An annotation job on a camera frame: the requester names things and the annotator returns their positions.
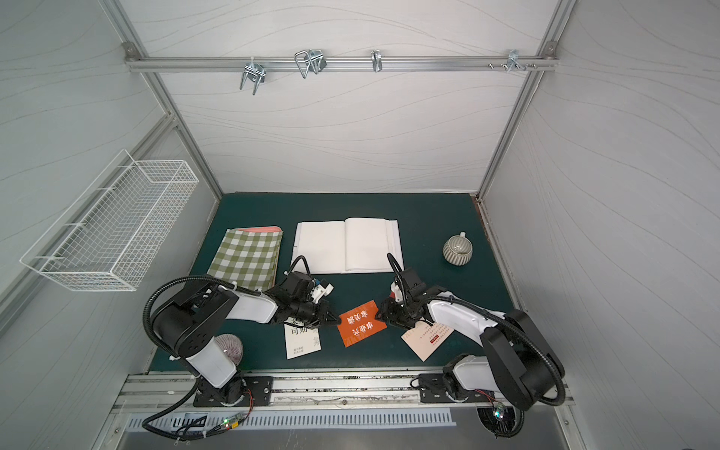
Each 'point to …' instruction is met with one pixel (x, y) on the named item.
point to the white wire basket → (110, 234)
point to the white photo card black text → (301, 341)
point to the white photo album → (355, 246)
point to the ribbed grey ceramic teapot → (458, 249)
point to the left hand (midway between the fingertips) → (340, 325)
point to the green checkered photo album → (248, 257)
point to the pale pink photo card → (426, 339)
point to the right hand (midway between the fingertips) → (382, 318)
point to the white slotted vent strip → (284, 420)
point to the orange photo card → (359, 322)
